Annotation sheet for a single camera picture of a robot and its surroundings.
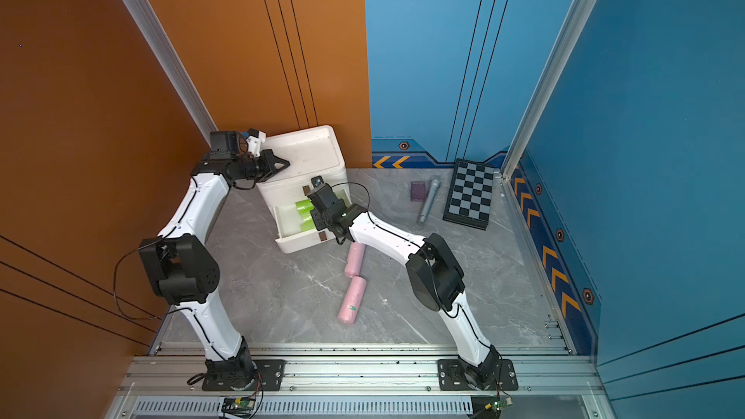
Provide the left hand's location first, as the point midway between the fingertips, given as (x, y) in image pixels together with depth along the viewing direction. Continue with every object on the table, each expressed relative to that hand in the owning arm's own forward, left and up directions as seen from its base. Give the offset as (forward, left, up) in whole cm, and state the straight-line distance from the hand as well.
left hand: (289, 159), depth 88 cm
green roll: (-8, -3, -14) cm, 17 cm away
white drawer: (-20, -2, -12) cm, 24 cm away
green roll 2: (-13, -5, -15) cm, 21 cm away
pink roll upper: (-20, -21, -23) cm, 37 cm away
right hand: (-10, -10, -12) cm, 18 cm away
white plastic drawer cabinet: (+4, -7, -2) cm, 8 cm away
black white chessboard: (+5, -62, -23) cm, 66 cm away
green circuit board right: (-59, -57, -26) cm, 86 cm away
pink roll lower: (-35, -21, -22) cm, 46 cm away
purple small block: (+7, -42, -22) cm, 48 cm away
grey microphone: (+10, -49, -23) cm, 55 cm away
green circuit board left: (-60, +6, -28) cm, 66 cm away
